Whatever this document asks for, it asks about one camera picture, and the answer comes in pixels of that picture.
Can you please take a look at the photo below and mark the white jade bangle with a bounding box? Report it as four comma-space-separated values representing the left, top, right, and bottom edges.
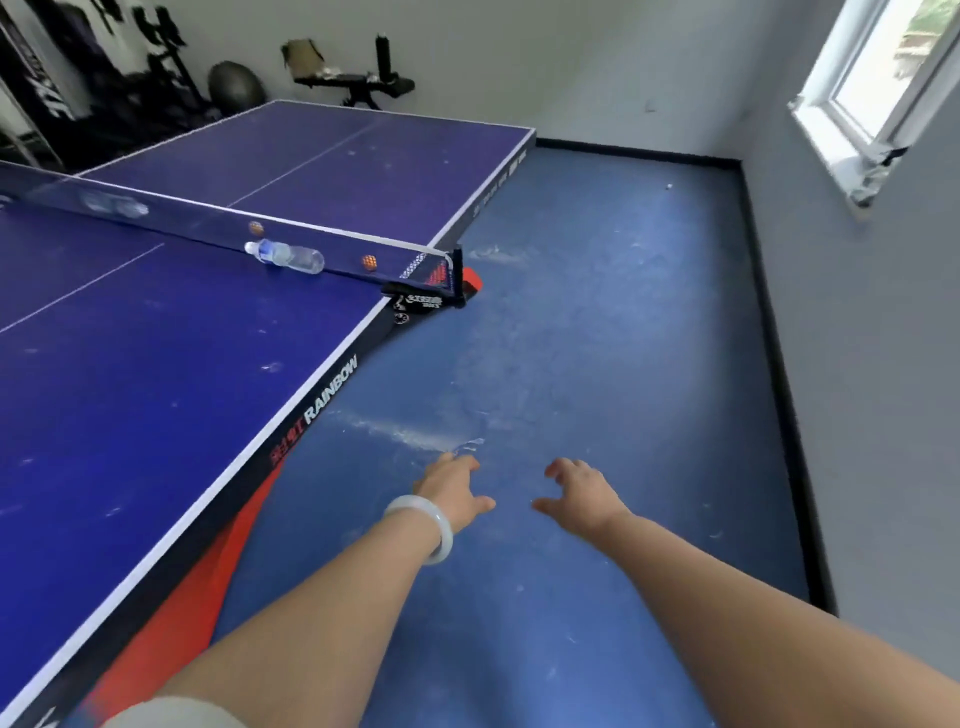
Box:
383, 494, 456, 568

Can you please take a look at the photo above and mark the person's right hand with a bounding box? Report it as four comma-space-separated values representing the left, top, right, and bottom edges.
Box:
530, 457, 635, 538

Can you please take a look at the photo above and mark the person's left hand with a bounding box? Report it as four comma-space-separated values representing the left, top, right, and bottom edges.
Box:
410, 452, 498, 538

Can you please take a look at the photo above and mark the black exercise bench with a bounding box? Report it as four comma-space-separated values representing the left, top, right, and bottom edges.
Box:
281, 33, 418, 112

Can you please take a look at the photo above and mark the white framed window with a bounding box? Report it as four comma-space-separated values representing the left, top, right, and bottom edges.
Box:
798, 0, 960, 148

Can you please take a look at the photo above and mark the white window sill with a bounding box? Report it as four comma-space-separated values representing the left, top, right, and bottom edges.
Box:
787, 97, 883, 219

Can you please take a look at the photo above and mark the person's left forearm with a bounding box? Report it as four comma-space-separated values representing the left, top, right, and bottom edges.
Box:
149, 517, 444, 728

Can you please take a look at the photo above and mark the black exercise equipment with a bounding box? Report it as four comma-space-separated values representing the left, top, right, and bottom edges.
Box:
0, 0, 208, 170

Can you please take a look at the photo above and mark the black net post clamp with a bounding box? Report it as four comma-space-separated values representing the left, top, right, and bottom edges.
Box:
380, 243, 470, 325

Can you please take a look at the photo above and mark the blue table net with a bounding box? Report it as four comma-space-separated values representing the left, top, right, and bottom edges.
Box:
0, 159, 455, 298

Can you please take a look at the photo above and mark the person's right forearm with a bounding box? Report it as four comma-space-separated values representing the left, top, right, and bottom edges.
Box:
599, 513, 960, 728

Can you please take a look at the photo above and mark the white shirt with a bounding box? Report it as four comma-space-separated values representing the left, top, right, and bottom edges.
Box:
101, 695, 249, 728

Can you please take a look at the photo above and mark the grey exercise ball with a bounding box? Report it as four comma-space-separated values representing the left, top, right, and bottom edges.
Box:
207, 61, 268, 118

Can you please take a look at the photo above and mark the blue table tennis table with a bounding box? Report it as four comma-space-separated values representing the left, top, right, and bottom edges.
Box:
0, 98, 538, 728

